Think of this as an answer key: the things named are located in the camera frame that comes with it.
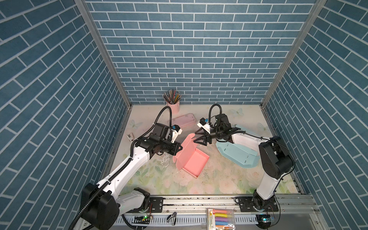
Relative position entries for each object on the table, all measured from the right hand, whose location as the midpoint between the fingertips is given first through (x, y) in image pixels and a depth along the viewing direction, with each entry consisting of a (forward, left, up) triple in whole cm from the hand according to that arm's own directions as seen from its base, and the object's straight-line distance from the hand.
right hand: (195, 135), depth 86 cm
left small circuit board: (-43, +24, -16) cm, 52 cm away
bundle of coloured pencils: (+35, +20, -1) cm, 41 cm away
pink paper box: (-10, +2, -13) cm, 16 cm away
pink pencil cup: (+29, +17, -6) cm, 34 cm away
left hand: (-11, +6, +3) cm, 13 cm away
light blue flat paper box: (-4, -27, -14) cm, 31 cm away
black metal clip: (-40, +8, -13) cm, 43 cm away
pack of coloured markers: (-40, -15, -12) cm, 44 cm away
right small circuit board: (-38, -37, -15) cm, 55 cm away
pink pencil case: (+21, +10, -12) cm, 26 cm away
